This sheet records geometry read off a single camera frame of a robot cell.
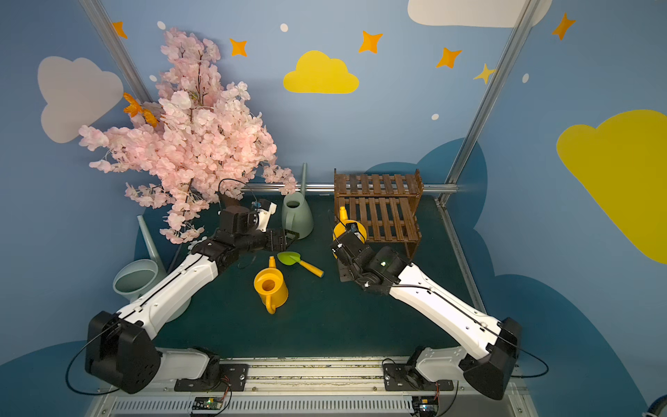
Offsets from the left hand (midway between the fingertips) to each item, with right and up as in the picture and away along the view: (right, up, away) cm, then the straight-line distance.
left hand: (289, 230), depth 80 cm
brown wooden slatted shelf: (+35, +10, +21) cm, 42 cm away
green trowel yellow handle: (-2, -11, +18) cm, 21 cm away
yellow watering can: (+18, +2, -13) cm, 22 cm away
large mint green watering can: (-43, -13, -7) cm, 45 cm away
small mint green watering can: (0, +6, +16) cm, 17 cm away
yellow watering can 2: (-6, -18, +1) cm, 19 cm away
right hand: (+19, -8, -5) cm, 22 cm away
